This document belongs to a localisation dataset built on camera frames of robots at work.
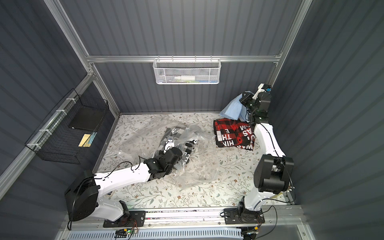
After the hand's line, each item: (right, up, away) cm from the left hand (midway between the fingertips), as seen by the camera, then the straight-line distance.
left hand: (173, 149), depth 82 cm
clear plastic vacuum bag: (-23, +4, +23) cm, 33 cm away
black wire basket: (-52, +8, -9) cm, 53 cm away
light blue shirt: (+36, +22, +2) cm, 42 cm away
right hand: (+38, +32, -2) cm, 50 cm away
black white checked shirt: (+6, +2, +11) cm, 12 cm away
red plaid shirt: (+38, +9, +17) cm, 43 cm away
